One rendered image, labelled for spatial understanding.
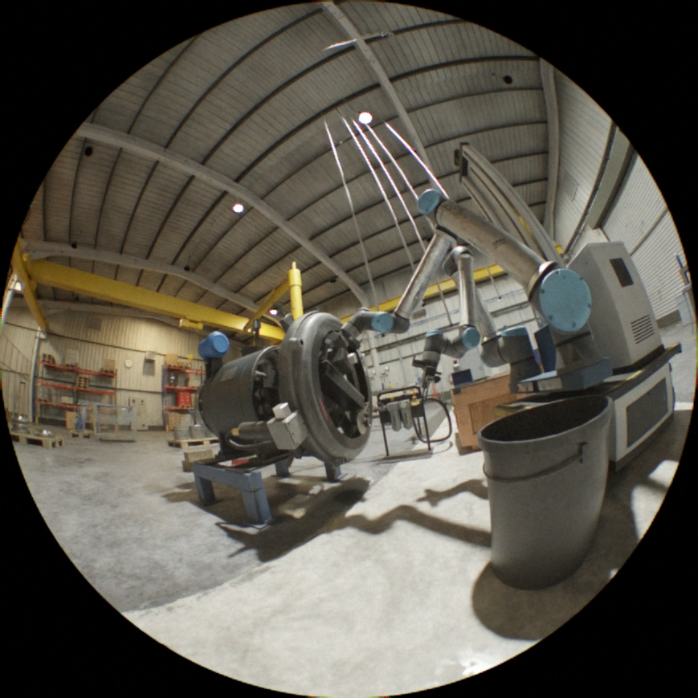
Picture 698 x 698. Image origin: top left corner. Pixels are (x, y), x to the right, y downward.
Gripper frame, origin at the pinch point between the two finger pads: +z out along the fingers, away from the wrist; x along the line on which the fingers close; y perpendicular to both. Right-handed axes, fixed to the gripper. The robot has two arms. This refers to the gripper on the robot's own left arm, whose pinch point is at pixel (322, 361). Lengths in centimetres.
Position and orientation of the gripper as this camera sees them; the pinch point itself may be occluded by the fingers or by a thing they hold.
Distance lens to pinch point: 102.2
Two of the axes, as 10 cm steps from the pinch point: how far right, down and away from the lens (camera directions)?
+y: -7.3, -3.9, 5.6
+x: -2.6, -6.0, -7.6
